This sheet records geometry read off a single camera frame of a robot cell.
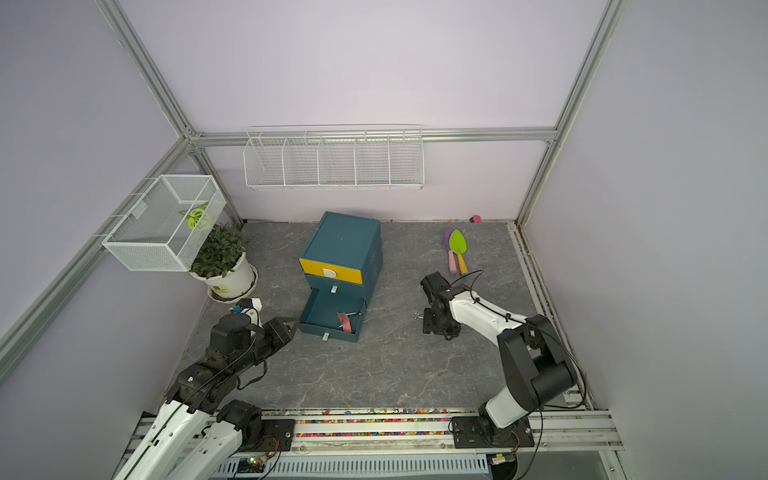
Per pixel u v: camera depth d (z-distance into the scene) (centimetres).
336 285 88
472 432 74
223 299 97
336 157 99
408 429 76
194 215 81
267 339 65
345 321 91
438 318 76
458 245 113
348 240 87
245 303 69
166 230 82
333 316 94
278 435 74
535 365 44
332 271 81
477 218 124
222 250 87
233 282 93
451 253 110
